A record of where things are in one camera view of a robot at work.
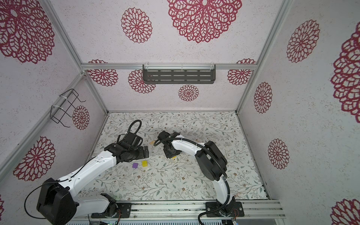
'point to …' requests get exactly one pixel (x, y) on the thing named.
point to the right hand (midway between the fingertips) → (171, 152)
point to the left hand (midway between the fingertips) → (141, 156)
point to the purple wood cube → (135, 165)
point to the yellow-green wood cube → (145, 163)
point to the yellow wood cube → (174, 157)
